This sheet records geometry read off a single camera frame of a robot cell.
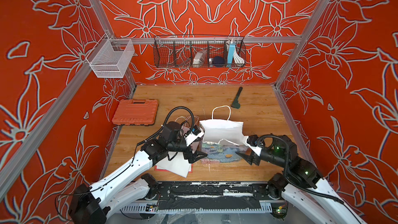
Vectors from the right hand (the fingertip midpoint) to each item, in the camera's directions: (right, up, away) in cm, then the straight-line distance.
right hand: (238, 144), depth 68 cm
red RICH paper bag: (-39, -17, +13) cm, 45 cm away
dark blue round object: (-5, +44, +27) cm, 52 cm away
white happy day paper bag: (-29, -15, +14) cm, 35 cm away
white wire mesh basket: (-72, +46, +25) cm, 89 cm away
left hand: (-16, -1, +3) cm, 16 cm away
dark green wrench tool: (+9, +17, +39) cm, 44 cm away
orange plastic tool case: (-58, +12, +30) cm, 67 cm away
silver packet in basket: (-17, +45, +24) cm, 54 cm away
